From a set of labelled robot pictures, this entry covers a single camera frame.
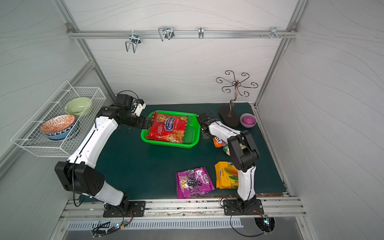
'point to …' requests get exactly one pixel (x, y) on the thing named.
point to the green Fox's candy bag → (226, 149)
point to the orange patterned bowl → (58, 127)
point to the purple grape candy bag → (193, 183)
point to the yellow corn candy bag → (226, 175)
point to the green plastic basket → (192, 134)
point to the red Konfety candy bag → (167, 127)
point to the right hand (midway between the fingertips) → (212, 131)
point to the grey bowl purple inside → (248, 120)
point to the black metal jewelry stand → (229, 117)
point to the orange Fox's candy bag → (218, 142)
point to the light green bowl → (78, 107)
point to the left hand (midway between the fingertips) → (144, 122)
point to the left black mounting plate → (139, 207)
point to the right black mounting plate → (233, 207)
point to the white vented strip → (160, 224)
